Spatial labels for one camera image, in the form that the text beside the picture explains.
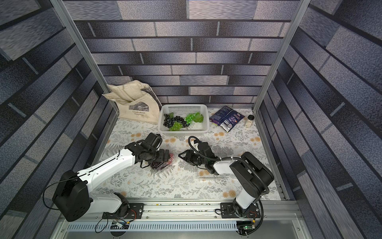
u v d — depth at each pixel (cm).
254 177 42
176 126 103
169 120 102
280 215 73
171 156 85
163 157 75
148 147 64
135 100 92
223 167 61
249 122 104
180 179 85
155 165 83
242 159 51
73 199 41
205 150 71
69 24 74
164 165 82
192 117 107
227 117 110
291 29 77
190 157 78
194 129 107
